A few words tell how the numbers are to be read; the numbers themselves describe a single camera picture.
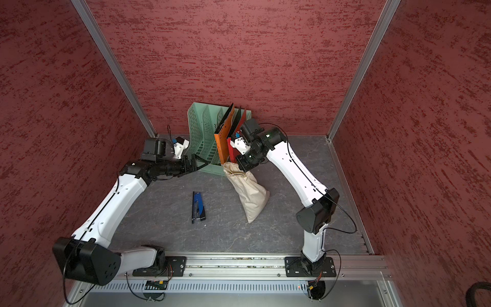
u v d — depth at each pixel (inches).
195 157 26.5
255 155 23.9
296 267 29.1
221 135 31.7
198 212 33.6
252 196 30.8
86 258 14.9
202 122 42.3
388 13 28.2
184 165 25.8
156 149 23.5
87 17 28.6
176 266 29.1
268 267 29.8
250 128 22.8
